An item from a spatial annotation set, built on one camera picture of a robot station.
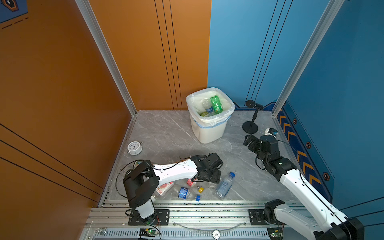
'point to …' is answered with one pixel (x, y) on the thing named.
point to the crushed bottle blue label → (186, 193)
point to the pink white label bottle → (162, 188)
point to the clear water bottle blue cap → (225, 186)
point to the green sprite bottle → (216, 104)
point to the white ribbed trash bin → (209, 134)
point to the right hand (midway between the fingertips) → (249, 139)
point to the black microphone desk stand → (251, 127)
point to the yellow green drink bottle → (203, 114)
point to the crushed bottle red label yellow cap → (193, 184)
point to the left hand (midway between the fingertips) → (215, 177)
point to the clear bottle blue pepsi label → (207, 105)
